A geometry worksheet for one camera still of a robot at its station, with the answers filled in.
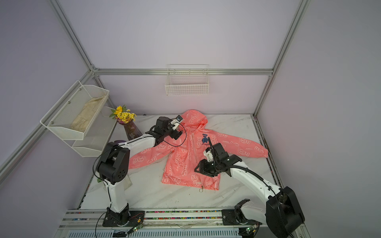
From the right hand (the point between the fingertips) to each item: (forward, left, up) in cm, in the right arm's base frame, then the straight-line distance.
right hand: (199, 172), depth 80 cm
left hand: (+32, +15, +3) cm, 35 cm away
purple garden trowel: (+28, +58, -8) cm, 64 cm away
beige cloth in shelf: (+26, +61, +21) cm, 70 cm away
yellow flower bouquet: (+30, +45, +16) cm, 56 cm away
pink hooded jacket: (+15, +13, -8) cm, 21 cm away
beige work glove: (-3, +58, -10) cm, 59 cm away
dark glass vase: (+29, +44, +4) cm, 52 cm away
